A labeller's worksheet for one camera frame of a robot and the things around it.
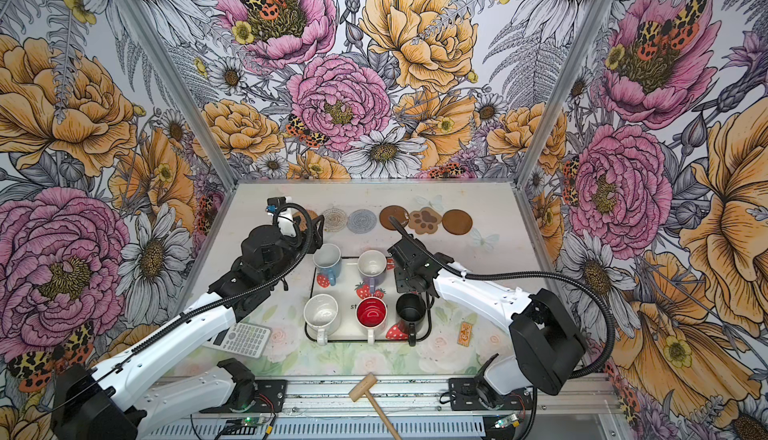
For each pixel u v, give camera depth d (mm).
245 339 816
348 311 896
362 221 1086
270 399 730
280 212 620
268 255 565
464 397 730
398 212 1122
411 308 849
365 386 745
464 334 832
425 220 1092
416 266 650
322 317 861
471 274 537
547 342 425
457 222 1086
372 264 941
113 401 396
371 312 866
